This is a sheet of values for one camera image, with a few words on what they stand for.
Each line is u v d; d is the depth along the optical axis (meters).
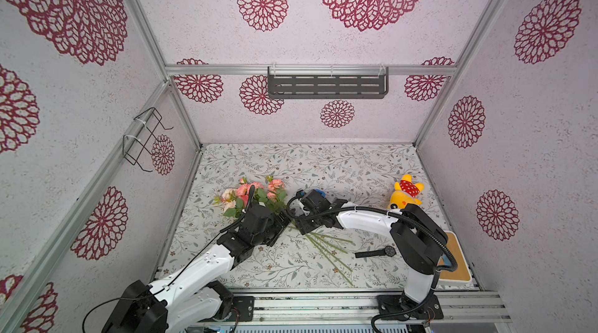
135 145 0.75
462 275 0.77
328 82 0.96
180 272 0.47
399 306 0.67
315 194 0.71
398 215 0.51
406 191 0.95
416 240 0.48
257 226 0.61
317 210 0.70
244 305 0.74
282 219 0.73
